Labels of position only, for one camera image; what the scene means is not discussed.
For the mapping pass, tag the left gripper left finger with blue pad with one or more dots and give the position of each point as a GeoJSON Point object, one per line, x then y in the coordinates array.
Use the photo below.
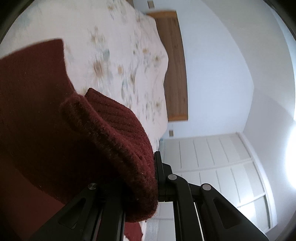
{"type": "Point", "coordinates": [85, 218]}

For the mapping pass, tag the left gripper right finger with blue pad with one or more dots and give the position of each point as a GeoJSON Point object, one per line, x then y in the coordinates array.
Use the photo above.
{"type": "Point", "coordinates": [201, 212]}

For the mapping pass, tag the dark red knit sweater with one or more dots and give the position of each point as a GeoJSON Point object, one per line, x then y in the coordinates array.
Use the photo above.
{"type": "Point", "coordinates": [55, 142]}

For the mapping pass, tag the white wardrobe with panel doors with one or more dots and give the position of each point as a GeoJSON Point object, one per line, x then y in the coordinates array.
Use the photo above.
{"type": "Point", "coordinates": [228, 163]}

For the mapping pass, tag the wooden headboard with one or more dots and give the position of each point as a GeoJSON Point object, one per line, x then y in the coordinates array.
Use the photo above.
{"type": "Point", "coordinates": [175, 83]}

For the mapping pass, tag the floral white bed duvet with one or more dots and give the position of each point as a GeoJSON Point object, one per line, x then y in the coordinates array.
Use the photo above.
{"type": "Point", "coordinates": [108, 46]}

